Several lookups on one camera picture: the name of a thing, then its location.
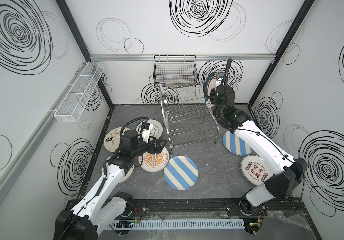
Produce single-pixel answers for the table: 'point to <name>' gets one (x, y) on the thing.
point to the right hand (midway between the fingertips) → (222, 85)
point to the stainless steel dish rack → (188, 117)
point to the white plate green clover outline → (156, 129)
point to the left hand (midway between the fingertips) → (161, 139)
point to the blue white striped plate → (181, 173)
